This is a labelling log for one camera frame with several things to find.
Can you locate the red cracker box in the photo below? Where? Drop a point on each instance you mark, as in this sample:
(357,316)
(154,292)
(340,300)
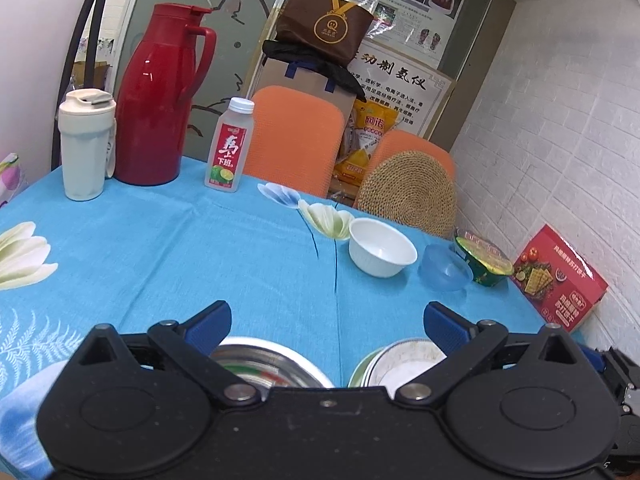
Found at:
(560,280)

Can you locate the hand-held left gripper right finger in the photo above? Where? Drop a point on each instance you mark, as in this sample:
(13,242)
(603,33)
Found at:
(445,327)

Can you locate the blue floral tablecloth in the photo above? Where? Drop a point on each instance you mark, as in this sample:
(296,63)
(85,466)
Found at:
(175,260)

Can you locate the translucent blue bowl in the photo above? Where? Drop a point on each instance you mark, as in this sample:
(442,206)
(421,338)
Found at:
(442,270)

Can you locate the white travel tumbler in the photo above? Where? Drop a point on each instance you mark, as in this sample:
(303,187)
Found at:
(85,150)

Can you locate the yellow snack bag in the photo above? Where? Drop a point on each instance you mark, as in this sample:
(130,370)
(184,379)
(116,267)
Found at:
(367,135)

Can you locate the white ceramic bowl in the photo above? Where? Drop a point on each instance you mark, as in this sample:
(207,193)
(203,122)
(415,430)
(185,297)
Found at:
(380,250)

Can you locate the kraft paper bag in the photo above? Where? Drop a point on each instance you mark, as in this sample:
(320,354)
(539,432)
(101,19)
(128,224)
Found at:
(300,82)

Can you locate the woven straw seat cushion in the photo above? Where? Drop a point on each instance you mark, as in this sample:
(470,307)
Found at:
(407,195)

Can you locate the white framed wall poster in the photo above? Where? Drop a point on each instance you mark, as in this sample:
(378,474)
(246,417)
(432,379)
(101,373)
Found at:
(400,85)

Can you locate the light green plate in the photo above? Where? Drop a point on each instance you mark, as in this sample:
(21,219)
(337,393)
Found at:
(359,372)

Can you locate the clear red-label drink bottle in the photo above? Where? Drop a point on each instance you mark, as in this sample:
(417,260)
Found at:
(227,152)

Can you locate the stainless steel bowl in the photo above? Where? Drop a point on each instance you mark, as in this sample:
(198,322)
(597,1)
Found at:
(270,365)

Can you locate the black cloth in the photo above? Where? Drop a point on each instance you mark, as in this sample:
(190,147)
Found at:
(320,60)

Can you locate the orange chair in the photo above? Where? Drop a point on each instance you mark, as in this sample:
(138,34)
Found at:
(295,140)
(425,142)

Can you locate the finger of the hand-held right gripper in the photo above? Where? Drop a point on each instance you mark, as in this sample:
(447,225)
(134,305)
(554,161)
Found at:
(595,359)

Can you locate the red thermos jug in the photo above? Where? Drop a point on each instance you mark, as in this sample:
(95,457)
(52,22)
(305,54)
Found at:
(155,105)

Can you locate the brown fabric bag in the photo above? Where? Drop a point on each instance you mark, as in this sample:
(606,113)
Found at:
(325,25)

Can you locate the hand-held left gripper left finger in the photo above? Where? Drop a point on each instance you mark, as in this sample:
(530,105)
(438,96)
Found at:
(210,327)

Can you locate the green instant noodle bowl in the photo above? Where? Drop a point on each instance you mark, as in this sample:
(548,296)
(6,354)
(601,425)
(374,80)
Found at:
(482,260)

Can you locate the colourful picture wall poster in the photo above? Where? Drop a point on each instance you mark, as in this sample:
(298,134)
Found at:
(400,0)

